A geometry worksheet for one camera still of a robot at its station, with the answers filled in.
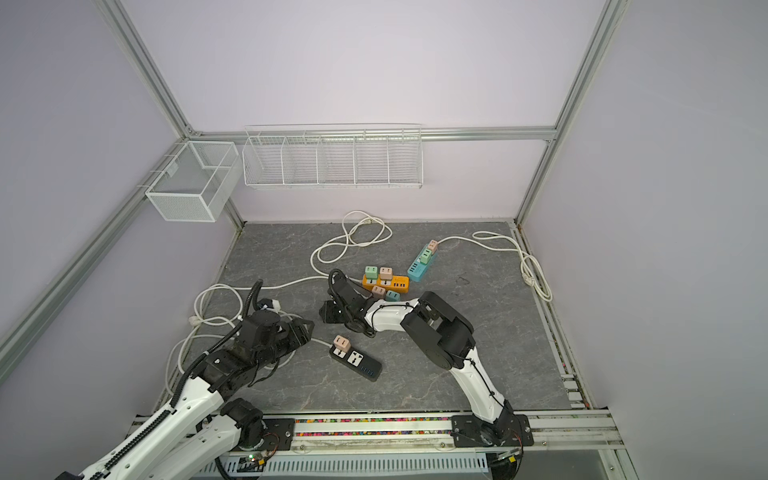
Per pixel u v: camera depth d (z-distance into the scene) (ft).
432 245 3.44
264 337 1.96
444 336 1.78
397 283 3.25
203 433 1.92
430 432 2.48
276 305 2.42
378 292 3.01
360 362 2.71
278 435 2.41
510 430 2.23
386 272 3.16
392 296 3.00
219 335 3.00
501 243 3.80
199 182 3.17
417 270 3.36
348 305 2.48
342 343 2.70
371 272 3.18
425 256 3.34
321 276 3.43
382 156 3.45
